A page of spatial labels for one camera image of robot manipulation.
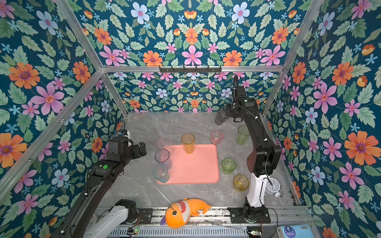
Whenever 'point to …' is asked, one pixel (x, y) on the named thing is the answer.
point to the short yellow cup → (240, 183)
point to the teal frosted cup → (160, 173)
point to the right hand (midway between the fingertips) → (234, 110)
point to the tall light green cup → (242, 135)
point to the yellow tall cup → (188, 140)
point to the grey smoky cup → (221, 117)
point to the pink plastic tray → (202, 166)
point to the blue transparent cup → (162, 156)
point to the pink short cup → (216, 136)
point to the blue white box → (304, 231)
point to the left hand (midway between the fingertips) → (139, 145)
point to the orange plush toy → (177, 214)
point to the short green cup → (228, 165)
